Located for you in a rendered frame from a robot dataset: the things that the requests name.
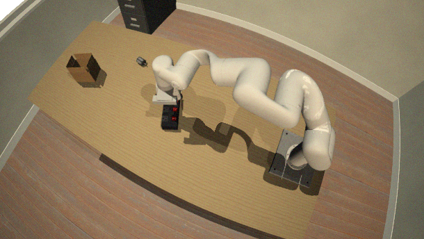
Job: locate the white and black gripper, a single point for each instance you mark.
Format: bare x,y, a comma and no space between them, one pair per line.
175,93

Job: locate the black power strip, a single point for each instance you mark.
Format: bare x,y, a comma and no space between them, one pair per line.
169,117

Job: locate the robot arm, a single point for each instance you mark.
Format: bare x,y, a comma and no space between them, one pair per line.
252,78

